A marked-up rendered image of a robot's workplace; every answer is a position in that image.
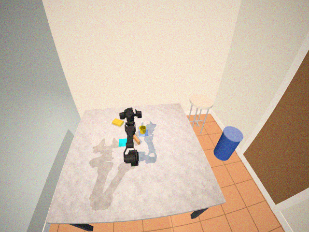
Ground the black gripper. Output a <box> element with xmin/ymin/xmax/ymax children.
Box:
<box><xmin>119</xmin><ymin>109</ymin><xmax>142</xmax><ymax>120</ymax></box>

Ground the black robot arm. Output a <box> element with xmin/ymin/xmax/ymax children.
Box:
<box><xmin>123</xmin><ymin>107</ymin><xmax>139</xmax><ymax>166</ymax></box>

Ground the yellow block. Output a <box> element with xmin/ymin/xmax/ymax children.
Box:
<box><xmin>112</xmin><ymin>119</ymin><xmax>124</xmax><ymax>127</ymax></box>

